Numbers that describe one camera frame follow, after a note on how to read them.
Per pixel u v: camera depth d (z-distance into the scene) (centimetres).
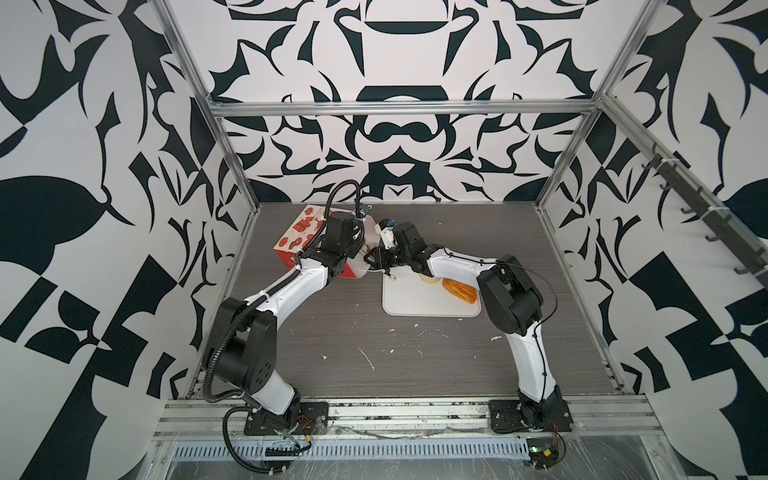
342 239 67
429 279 98
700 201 60
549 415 64
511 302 56
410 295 95
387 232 88
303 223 100
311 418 74
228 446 69
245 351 44
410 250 78
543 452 71
